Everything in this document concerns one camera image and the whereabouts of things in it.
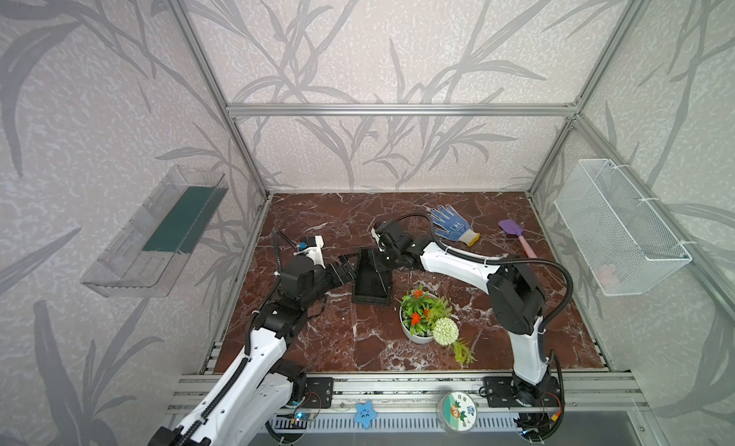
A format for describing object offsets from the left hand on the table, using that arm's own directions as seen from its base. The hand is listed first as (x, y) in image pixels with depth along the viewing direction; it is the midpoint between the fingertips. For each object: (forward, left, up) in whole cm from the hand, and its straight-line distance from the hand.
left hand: (355, 253), depth 76 cm
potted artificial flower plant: (-16, -18, -6) cm, 25 cm away
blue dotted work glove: (+25, -35, -22) cm, 48 cm away
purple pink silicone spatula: (+25, -56, -21) cm, 65 cm away
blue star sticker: (-34, -4, -19) cm, 39 cm away
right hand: (+7, -4, -13) cm, 15 cm away
